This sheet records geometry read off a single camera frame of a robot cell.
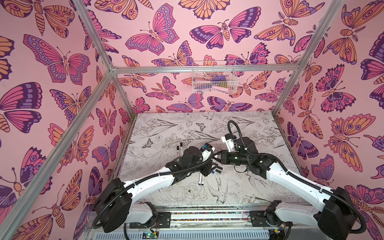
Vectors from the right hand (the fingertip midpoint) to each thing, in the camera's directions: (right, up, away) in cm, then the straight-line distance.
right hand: (212, 154), depth 74 cm
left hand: (+3, -5, +1) cm, 5 cm away
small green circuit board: (-31, -39, -2) cm, 49 cm away
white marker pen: (-6, -17, +12) cm, 21 cm away
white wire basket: (+4, +46, +21) cm, 51 cm away
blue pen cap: (+2, -13, +16) cm, 21 cm away
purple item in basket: (+7, +45, +20) cm, 50 cm away
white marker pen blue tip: (-4, -17, +12) cm, 21 cm away
